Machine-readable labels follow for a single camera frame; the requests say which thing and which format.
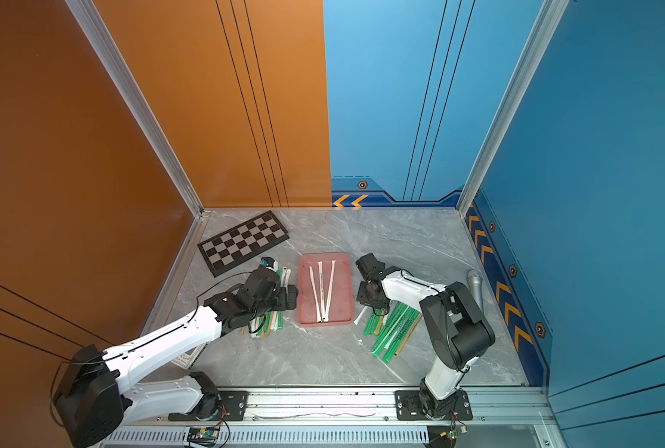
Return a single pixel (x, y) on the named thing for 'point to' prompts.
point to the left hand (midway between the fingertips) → (288, 288)
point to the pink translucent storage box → (324, 290)
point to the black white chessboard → (243, 242)
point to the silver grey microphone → (475, 280)
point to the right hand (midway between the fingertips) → (366, 300)
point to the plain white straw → (326, 316)
